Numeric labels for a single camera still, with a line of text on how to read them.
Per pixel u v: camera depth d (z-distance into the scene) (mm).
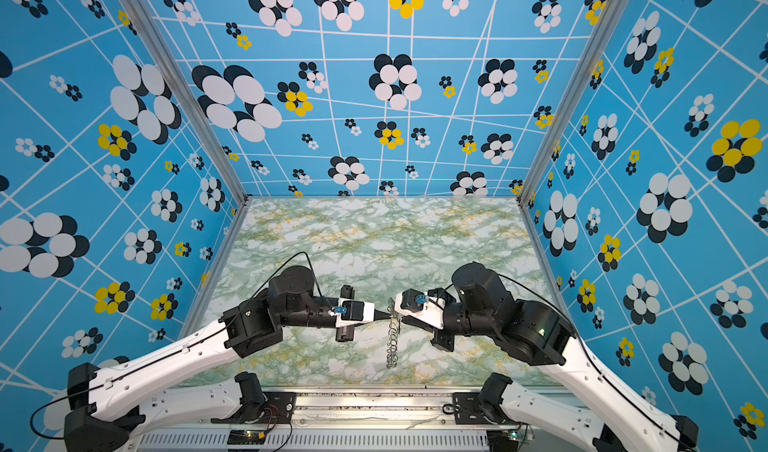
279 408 728
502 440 695
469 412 722
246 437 722
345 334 519
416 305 472
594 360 401
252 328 480
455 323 494
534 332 403
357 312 464
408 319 490
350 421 723
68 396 403
